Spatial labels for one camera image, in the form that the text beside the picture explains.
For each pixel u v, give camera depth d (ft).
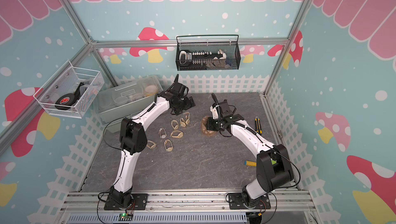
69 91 2.49
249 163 2.75
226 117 2.19
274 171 1.43
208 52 3.00
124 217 2.39
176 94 2.54
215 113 2.60
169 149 2.95
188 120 3.37
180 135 3.12
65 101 2.29
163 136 3.13
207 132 2.73
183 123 3.31
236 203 2.40
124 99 3.02
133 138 1.90
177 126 3.27
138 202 2.45
